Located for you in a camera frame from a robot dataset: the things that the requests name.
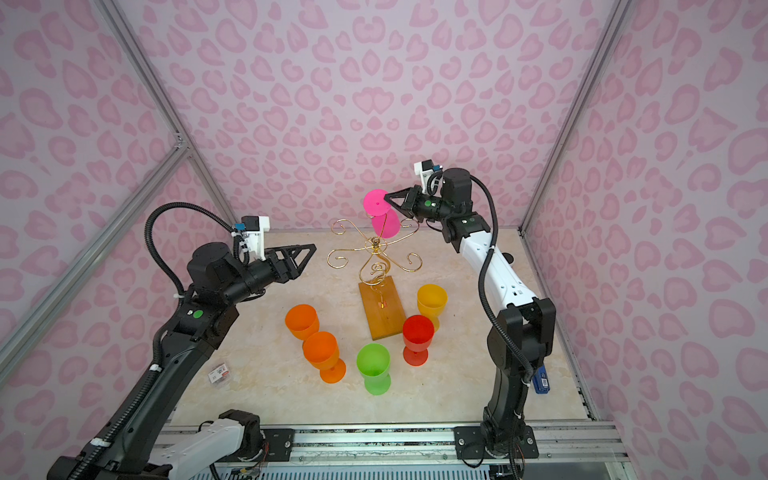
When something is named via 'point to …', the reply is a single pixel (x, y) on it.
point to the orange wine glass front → (302, 320)
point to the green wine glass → (374, 363)
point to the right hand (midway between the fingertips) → (389, 196)
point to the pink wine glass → (385, 219)
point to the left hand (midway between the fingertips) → (307, 243)
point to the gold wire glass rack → (376, 267)
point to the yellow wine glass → (432, 300)
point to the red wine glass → (418, 333)
